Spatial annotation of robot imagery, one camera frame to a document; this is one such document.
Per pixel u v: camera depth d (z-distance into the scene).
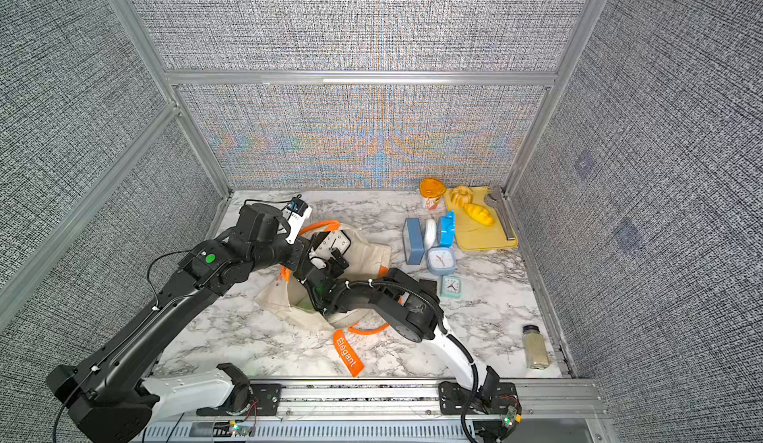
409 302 0.57
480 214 1.10
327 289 0.75
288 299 0.65
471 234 1.07
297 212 0.60
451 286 0.90
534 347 0.78
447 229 0.97
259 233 0.51
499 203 1.11
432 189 1.09
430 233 0.96
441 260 0.97
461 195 1.13
